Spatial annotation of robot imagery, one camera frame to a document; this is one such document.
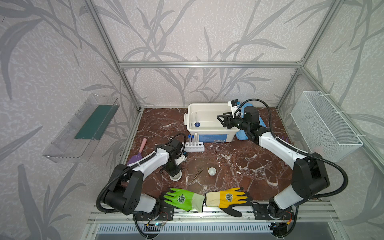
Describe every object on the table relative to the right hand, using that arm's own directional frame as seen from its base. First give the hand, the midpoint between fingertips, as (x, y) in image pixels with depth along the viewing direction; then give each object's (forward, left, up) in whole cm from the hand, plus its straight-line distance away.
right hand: (221, 110), depth 83 cm
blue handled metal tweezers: (-24, +12, -26) cm, 38 cm away
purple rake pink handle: (-2, -47, -26) cm, 54 cm away
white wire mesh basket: (-19, -44, +7) cm, 48 cm away
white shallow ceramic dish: (-29, +25, -23) cm, 45 cm away
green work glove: (-40, +21, -24) cm, 51 cm away
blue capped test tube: (-10, +16, -15) cm, 25 cm away
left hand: (-23, +27, -23) cm, 42 cm away
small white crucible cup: (-25, +5, -25) cm, 36 cm away
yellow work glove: (-41, -1, -23) cm, 47 cm away
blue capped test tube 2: (-10, +18, -11) cm, 24 cm away
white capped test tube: (-9, +15, -15) cm, 23 cm away
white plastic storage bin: (+14, +11, -23) cm, 29 cm away
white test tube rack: (-10, +16, -23) cm, 30 cm away
